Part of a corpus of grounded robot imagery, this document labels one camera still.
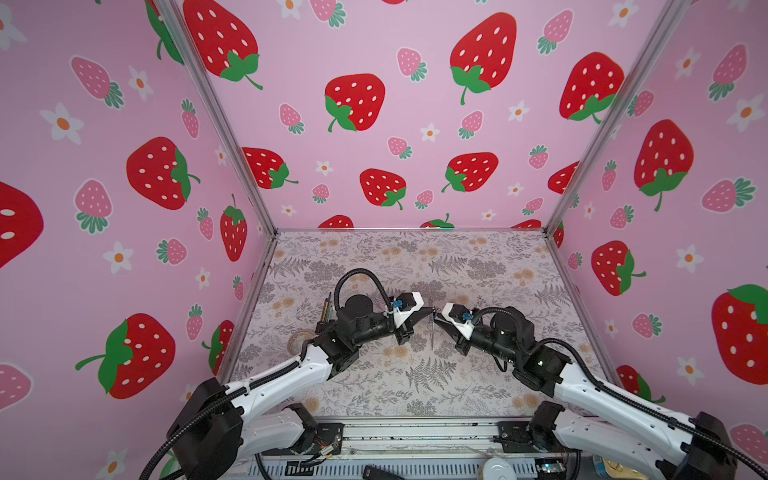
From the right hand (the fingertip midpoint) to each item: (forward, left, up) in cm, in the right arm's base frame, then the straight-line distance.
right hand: (436, 315), depth 72 cm
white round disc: (-27, -16, -18) cm, 36 cm away
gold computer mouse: (-24, -42, -19) cm, 52 cm away
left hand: (0, +2, +3) cm, 4 cm away
